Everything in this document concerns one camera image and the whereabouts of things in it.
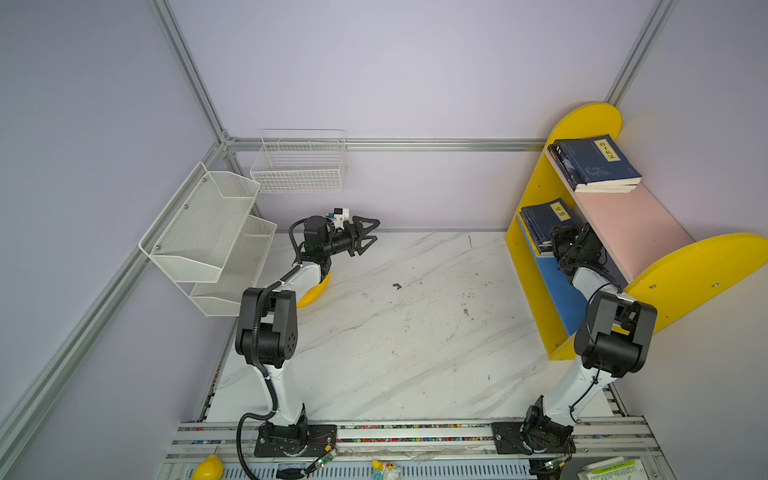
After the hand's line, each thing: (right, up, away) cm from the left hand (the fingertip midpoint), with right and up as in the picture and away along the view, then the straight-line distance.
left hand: (378, 228), depth 86 cm
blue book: (+55, +5, +14) cm, 57 cm away
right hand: (+55, +2, +7) cm, 55 cm away
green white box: (+55, -57, -19) cm, 82 cm away
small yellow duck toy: (+4, -58, -19) cm, 61 cm away
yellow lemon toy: (-38, -57, -18) cm, 71 cm away
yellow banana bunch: (-23, -21, +11) cm, 33 cm away
